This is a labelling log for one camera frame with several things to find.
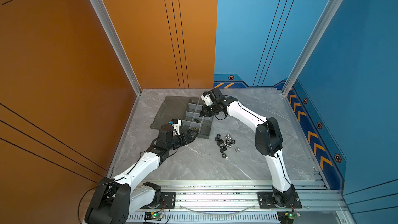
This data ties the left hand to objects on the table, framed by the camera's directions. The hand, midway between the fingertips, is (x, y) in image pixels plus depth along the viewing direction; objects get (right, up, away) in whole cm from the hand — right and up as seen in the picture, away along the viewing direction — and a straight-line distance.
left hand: (194, 134), depth 83 cm
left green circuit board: (-20, -36, -12) cm, 43 cm away
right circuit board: (+43, -35, -13) cm, 57 cm away
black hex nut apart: (+17, -13, +4) cm, 22 cm away
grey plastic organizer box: (-7, +13, +24) cm, 28 cm away
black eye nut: (0, +6, +19) cm, 20 cm away
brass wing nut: (0, +1, +14) cm, 14 cm away
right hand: (+3, +11, +10) cm, 15 cm away
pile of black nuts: (+15, -6, +10) cm, 19 cm away
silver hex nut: (+25, -10, +6) cm, 28 cm away
